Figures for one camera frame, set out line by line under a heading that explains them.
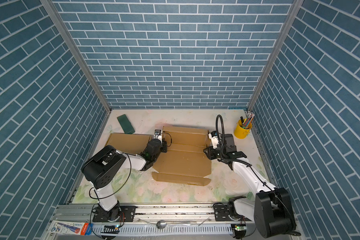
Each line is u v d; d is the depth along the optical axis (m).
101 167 0.49
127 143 0.96
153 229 0.71
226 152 0.66
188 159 0.93
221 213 0.74
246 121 0.97
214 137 0.77
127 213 0.74
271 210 0.42
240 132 0.99
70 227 0.69
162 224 0.69
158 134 0.82
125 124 1.10
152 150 0.73
